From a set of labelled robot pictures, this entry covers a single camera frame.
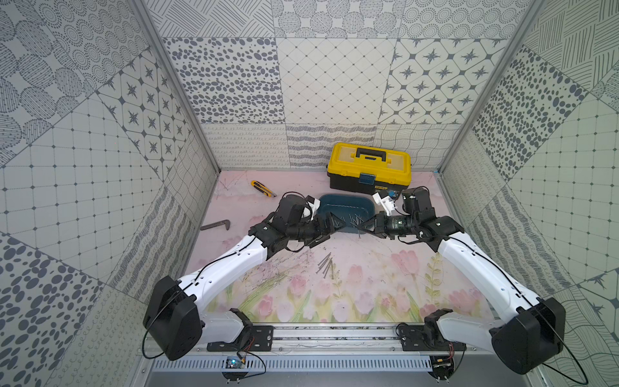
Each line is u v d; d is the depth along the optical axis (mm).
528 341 437
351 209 1082
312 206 729
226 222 1011
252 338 731
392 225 650
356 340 758
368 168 982
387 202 714
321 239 664
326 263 904
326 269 887
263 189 1120
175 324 396
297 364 701
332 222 660
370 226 715
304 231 648
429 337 663
